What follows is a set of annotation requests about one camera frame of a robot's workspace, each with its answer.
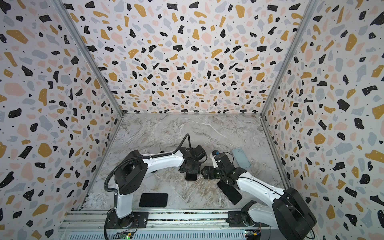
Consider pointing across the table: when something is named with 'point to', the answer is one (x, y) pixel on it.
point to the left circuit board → (123, 235)
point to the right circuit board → (252, 234)
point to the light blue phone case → (241, 157)
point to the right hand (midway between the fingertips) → (204, 169)
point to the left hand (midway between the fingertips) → (195, 169)
